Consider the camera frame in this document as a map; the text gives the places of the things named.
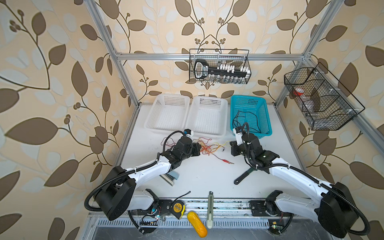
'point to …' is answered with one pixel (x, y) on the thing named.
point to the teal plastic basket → (252, 110)
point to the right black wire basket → (326, 104)
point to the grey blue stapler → (169, 177)
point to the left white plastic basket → (169, 112)
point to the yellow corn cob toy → (196, 223)
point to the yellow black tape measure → (177, 208)
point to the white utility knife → (210, 218)
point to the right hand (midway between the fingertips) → (231, 143)
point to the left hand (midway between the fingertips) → (202, 144)
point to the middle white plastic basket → (207, 116)
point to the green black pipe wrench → (239, 178)
